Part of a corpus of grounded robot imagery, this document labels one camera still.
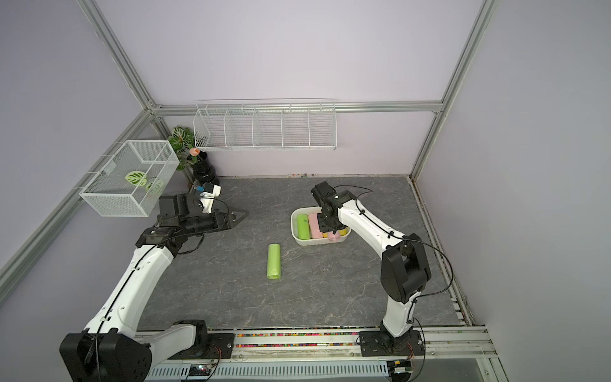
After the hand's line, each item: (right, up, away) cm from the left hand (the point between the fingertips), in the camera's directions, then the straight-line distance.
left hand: (241, 216), depth 74 cm
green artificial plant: (-32, +29, +23) cm, 49 cm away
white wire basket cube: (-37, +11, +4) cm, 39 cm away
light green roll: (+7, -18, +15) cm, 25 cm away
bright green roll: (+18, -8, +23) cm, 30 cm away
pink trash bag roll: (+23, -6, +26) cm, 35 cm away
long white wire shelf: (+2, +37, +26) cm, 46 cm away
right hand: (+29, -4, +15) cm, 33 cm away
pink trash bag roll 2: (+30, -8, +11) cm, 33 cm away
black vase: (-30, +18, +37) cm, 51 cm away
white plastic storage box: (+21, -11, +20) cm, 31 cm away
